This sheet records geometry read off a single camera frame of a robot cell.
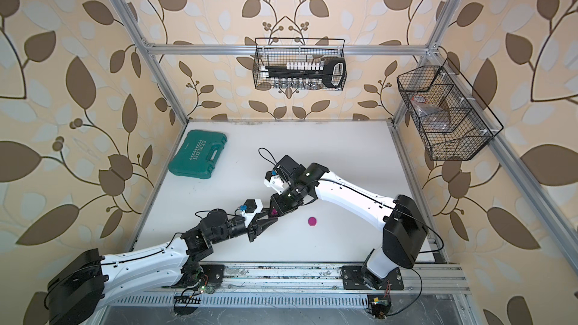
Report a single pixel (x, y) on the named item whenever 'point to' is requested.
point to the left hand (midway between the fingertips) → (271, 211)
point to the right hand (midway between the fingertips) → (273, 213)
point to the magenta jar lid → (311, 221)
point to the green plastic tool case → (198, 153)
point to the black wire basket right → (452, 120)
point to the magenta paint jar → (274, 212)
